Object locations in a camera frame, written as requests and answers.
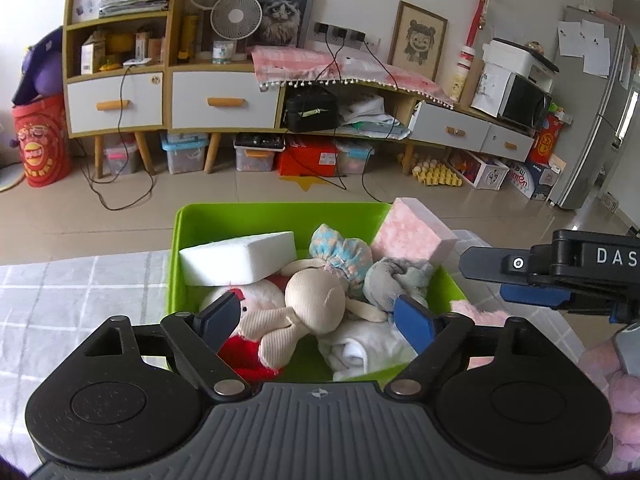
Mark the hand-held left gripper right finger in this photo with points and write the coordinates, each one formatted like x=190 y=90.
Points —
x=415 y=322

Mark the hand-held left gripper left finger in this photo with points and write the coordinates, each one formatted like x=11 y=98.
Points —
x=220 y=317

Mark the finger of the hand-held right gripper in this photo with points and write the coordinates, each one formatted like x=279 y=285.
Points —
x=535 y=295
x=487 y=261

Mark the grey plush toy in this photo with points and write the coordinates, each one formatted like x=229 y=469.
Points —
x=395 y=280

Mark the white cloth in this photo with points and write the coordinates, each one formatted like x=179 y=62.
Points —
x=360 y=345

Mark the white foam block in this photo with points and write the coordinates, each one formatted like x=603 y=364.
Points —
x=235 y=260

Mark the pink foam block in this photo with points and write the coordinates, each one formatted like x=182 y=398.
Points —
x=412 y=235

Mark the beige rabbit doll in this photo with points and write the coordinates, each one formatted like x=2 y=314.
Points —
x=315 y=300

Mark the blue floral fabric toy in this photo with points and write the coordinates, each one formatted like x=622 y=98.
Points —
x=340 y=255

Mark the green plastic box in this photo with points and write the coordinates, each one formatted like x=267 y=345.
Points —
x=280 y=217

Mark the pink plush toy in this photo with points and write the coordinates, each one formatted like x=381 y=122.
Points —
x=625 y=410

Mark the white printed carton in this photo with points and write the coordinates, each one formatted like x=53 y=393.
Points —
x=482 y=170

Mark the blue white carton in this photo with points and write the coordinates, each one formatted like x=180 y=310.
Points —
x=535 y=180

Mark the yellow egg tray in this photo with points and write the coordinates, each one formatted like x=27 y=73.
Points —
x=435 y=172

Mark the red gift box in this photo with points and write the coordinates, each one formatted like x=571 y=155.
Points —
x=547 y=142

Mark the white cabinet drawer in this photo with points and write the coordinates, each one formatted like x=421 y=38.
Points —
x=510 y=137
x=115 y=91
x=450 y=121
x=225 y=87

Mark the silver refrigerator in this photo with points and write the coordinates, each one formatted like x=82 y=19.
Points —
x=595 y=120

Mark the grey checked blanket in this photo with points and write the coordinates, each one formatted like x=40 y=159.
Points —
x=75 y=300

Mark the yellow star mat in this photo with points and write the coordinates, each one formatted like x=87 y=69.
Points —
x=307 y=182

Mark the black microwave oven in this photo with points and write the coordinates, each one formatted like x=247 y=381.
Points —
x=525 y=102

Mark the clear plastic storage box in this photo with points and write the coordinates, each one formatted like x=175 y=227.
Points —
x=255 y=152
x=185 y=152
x=122 y=155
x=355 y=157

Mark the red cardboard box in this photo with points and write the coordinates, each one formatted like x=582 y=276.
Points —
x=307 y=157

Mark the pile of light clothes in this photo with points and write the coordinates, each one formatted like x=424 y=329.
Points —
x=372 y=117

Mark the white printer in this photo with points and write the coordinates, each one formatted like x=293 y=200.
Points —
x=522 y=57

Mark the white paper note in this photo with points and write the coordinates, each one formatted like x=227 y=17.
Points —
x=570 y=40
x=596 y=50

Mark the black bag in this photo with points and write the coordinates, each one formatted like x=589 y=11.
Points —
x=310 y=107

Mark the framed cartoon girl picture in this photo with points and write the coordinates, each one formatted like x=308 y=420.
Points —
x=417 y=40

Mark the red printed bucket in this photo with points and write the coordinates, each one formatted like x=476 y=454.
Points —
x=40 y=140

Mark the white round fan base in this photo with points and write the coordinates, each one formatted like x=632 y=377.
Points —
x=7 y=180

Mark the red hanging ornament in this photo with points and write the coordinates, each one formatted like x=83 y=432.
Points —
x=482 y=5

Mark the pink tasselled cloth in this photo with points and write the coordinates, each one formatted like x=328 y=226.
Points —
x=310 y=62

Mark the small white carton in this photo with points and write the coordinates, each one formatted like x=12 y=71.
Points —
x=92 y=57

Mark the small white desk fan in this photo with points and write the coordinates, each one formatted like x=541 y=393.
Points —
x=236 y=15

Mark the wooden shelf cabinet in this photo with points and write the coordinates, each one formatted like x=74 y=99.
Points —
x=172 y=15

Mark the framed cat picture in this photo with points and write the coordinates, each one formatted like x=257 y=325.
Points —
x=285 y=15

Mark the purple plush toy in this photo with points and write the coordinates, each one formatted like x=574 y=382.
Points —
x=40 y=65

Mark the white appliance box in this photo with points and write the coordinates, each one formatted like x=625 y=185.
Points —
x=87 y=0

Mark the wall power sockets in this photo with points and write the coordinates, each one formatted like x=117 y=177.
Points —
x=345 y=35

